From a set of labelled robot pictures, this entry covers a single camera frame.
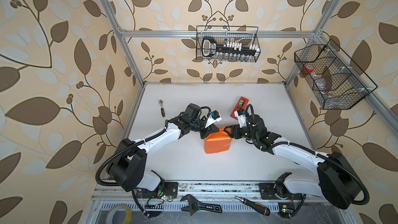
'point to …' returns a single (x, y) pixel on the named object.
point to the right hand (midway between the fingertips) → (227, 129)
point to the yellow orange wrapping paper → (217, 141)
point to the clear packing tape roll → (109, 219)
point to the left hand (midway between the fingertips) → (219, 128)
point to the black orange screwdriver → (257, 207)
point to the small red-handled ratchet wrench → (160, 101)
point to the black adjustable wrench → (194, 205)
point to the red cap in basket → (308, 68)
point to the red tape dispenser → (241, 103)
